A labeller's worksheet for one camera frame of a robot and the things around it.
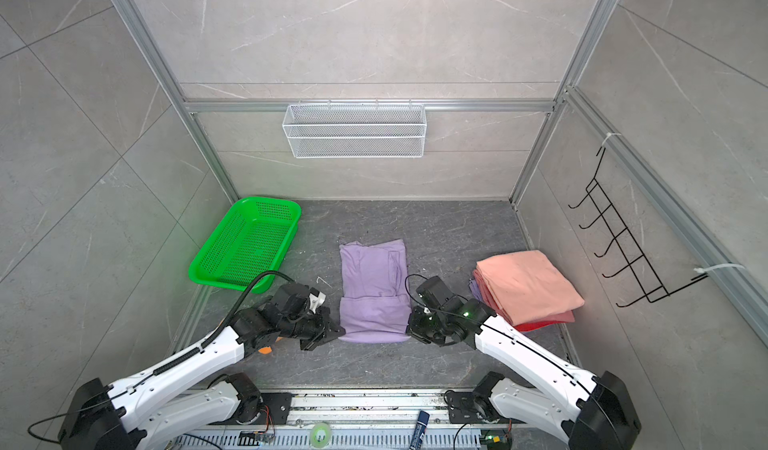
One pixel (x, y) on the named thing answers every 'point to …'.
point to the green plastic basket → (252, 238)
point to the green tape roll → (313, 435)
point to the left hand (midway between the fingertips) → (348, 325)
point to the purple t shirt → (375, 294)
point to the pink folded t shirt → (527, 286)
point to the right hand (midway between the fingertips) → (405, 328)
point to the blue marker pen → (422, 422)
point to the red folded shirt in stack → (562, 317)
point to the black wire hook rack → (652, 289)
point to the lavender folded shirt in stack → (474, 289)
